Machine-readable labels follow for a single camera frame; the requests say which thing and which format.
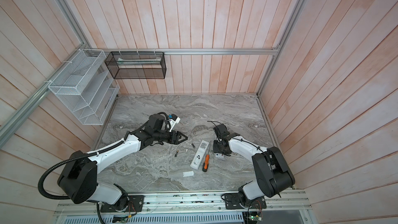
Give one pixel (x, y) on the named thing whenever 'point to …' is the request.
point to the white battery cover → (188, 173)
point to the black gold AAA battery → (177, 151)
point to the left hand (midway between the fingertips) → (183, 140)
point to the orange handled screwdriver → (205, 164)
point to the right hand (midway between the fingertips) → (218, 148)
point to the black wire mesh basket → (137, 65)
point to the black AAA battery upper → (193, 145)
